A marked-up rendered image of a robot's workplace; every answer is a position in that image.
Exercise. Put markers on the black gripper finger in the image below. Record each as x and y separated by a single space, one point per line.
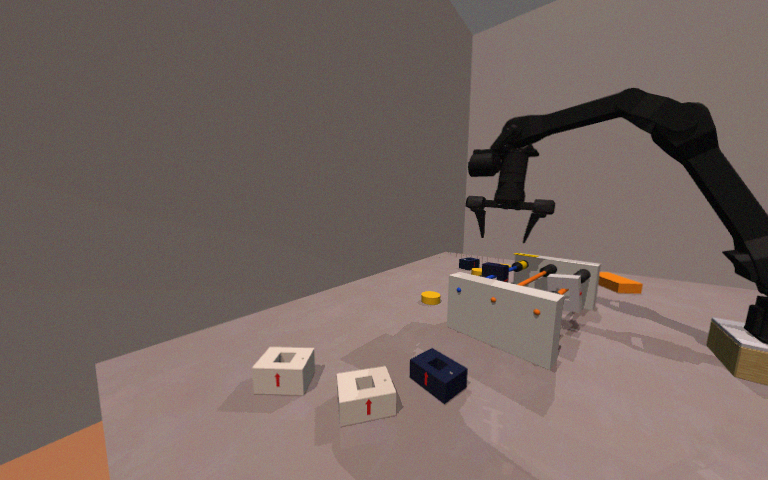
480 214
533 219

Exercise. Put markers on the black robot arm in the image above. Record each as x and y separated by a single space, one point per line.
686 132

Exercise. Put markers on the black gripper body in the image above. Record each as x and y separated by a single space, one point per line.
510 190

